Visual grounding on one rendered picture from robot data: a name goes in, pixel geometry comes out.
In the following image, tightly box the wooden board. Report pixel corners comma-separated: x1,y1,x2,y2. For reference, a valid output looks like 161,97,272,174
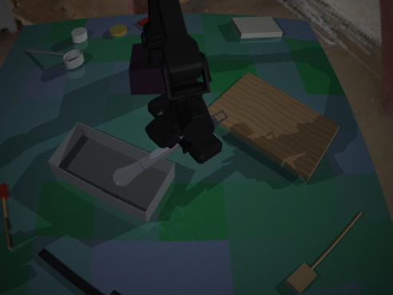
208,72,339,180

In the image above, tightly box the yellow flat disc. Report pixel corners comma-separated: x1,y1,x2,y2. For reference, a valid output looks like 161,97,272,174
109,24,127,37

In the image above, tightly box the grey saucepan with long handle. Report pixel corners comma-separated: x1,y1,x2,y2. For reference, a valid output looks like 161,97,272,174
26,49,85,70

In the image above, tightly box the grey roasting tin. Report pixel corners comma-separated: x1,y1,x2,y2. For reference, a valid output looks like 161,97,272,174
47,122,175,223

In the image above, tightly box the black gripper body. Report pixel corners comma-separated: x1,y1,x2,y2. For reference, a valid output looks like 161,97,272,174
148,93,223,164

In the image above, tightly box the grey cylinder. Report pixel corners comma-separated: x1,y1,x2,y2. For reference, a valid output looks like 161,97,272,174
71,27,88,43

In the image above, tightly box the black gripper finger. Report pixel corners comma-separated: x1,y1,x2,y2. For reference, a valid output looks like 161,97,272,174
178,138,189,153

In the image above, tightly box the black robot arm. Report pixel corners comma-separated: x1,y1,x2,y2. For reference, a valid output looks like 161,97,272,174
141,0,215,149

